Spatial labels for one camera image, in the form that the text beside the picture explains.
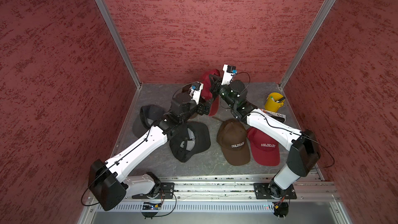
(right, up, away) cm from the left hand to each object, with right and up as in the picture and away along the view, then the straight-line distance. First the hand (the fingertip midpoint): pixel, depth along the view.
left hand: (203, 98), depth 73 cm
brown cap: (+16, -23, +10) cm, 30 cm away
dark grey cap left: (-36, -10, +24) cm, 44 cm away
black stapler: (+50, -13, +25) cm, 57 cm away
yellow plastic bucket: (+45, -4, +27) cm, 53 cm away
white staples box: (+48, -11, +30) cm, 58 cm away
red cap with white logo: (+35, -29, +11) cm, 47 cm away
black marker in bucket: (+52, -1, +27) cm, 58 cm away
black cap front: (-7, -25, +19) cm, 32 cm away
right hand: (+2, +10, +2) cm, 11 cm away
